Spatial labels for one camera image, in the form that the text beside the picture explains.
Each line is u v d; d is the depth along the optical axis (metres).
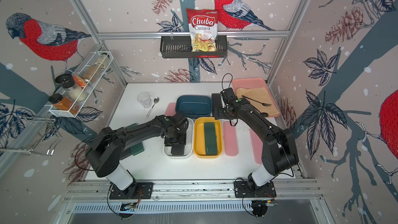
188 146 0.88
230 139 0.90
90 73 0.77
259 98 1.11
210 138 0.91
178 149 0.82
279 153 0.44
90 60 0.85
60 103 0.60
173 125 0.66
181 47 1.07
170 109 1.04
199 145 0.87
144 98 1.07
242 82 1.22
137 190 0.69
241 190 0.73
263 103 1.08
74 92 0.68
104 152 0.45
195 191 0.74
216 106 1.06
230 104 0.63
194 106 1.07
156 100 1.10
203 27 0.83
